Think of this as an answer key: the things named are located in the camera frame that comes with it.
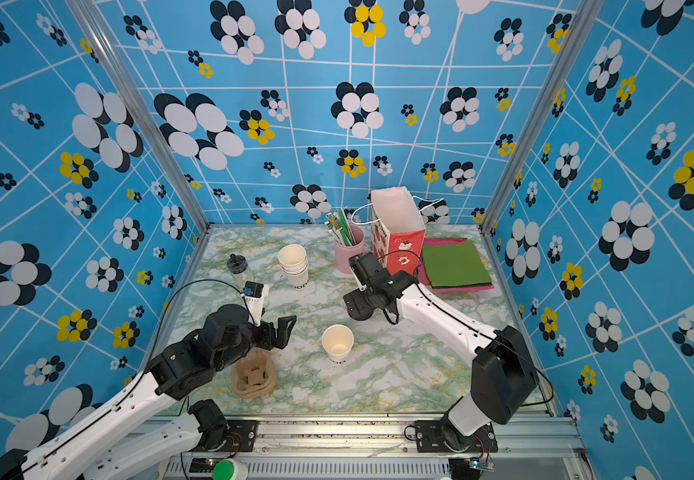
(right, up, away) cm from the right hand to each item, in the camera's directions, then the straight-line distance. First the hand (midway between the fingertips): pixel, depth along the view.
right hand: (367, 295), depth 85 cm
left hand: (-21, -3, -13) cm, 25 cm away
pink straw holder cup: (-7, +12, +14) cm, 20 cm away
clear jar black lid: (-42, +8, +11) cm, 44 cm away
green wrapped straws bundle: (-8, +20, +4) cm, 22 cm away
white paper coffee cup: (-9, -14, +2) cm, 16 cm away
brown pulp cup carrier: (-31, -21, -5) cm, 38 cm away
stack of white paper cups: (-22, +9, +4) cm, 24 cm away
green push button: (-31, -33, -23) cm, 51 cm away
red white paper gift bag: (+9, +19, 0) cm, 21 cm away
